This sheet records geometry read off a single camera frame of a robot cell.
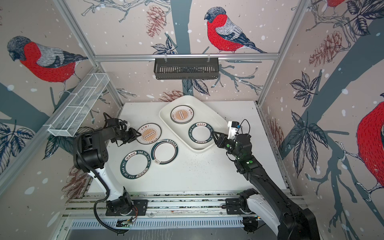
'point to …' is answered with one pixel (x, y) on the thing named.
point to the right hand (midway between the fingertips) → (211, 134)
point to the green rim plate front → (201, 133)
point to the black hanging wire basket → (186, 68)
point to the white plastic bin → (202, 112)
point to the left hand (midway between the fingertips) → (137, 134)
